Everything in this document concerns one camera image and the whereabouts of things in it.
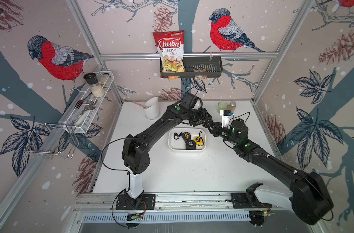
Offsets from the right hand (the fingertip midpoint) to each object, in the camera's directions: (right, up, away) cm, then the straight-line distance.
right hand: (206, 122), depth 79 cm
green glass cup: (+18, +10, +31) cm, 38 cm away
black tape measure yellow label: (-10, -10, +16) cm, 22 cm away
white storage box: (-15, -16, +14) cm, 27 cm away
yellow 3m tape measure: (-2, -13, +16) cm, 21 cm away
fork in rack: (-65, +10, -8) cm, 66 cm away
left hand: (+3, +3, -2) cm, 5 cm away
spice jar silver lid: (+25, +12, +27) cm, 39 cm away
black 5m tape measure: (-8, -15, +12) cm, 21 cm away
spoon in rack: (-64, +5, -6) cm, 64 cm away
